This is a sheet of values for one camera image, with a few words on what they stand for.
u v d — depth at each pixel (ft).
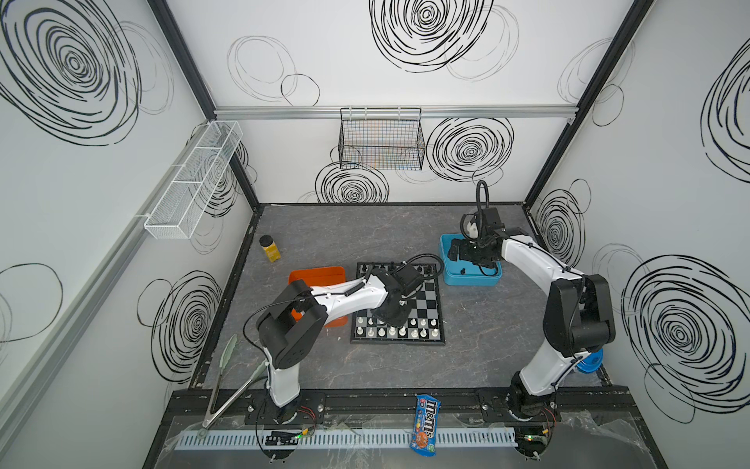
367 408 2.47
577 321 1.56
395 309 2.42
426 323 2.84
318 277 3.42
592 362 2.37
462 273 3.25
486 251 2.29
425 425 2.31
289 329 1.53
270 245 3.17
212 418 2.33
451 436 2.32
